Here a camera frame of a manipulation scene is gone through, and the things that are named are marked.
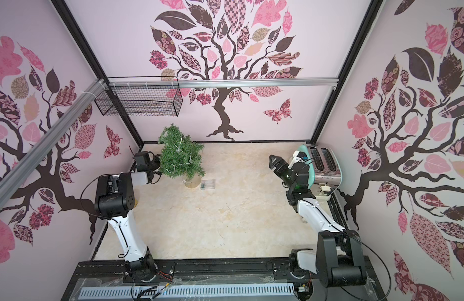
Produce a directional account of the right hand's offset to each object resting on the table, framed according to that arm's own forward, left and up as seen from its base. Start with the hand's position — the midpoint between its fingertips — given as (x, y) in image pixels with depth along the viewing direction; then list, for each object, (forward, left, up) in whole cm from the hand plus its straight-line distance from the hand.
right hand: (274, 158), depth 83 cm
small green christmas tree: (-2, +41, +6) cm, 42 cm away
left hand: (+14, +56, -15) cm, 59 cm away
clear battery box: (0, +35, -22) cm, 41 cm away
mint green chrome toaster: (+4, -32, -20) cm, 38 cm away
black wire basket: (+55, +81, -3) cm, 98 cm away
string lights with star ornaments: (-2, +41, +8) cm, 42 cm away
